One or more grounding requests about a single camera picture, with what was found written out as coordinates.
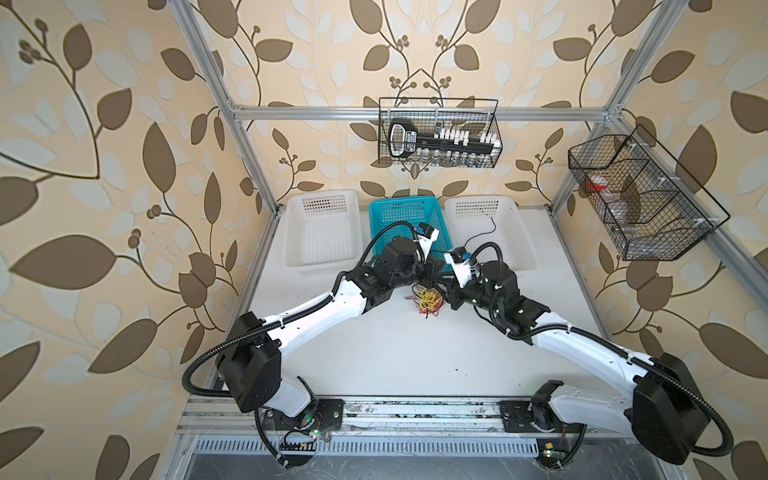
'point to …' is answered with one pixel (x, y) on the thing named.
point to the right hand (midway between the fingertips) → (435, 280)
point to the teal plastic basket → (413, 211)
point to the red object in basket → (595, 187)
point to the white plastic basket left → (322, 233)
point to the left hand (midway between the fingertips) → (448, 261)
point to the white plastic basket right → (474, 221)
